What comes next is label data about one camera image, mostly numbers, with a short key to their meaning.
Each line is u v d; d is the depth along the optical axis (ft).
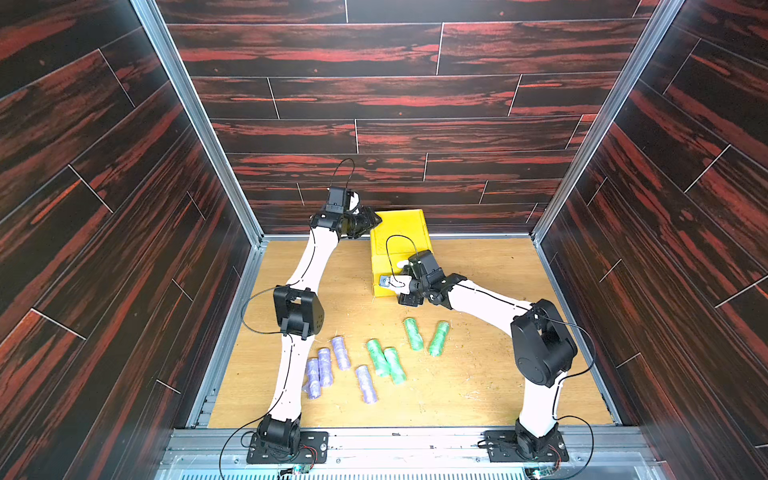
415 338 2.97
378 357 2.83
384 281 2.62
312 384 2.68
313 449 2.36
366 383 2.72
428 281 2.36
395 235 2.40
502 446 2.41
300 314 2.08
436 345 2.93
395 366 2.84
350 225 2.76
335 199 2.57
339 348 2.92
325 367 2.82
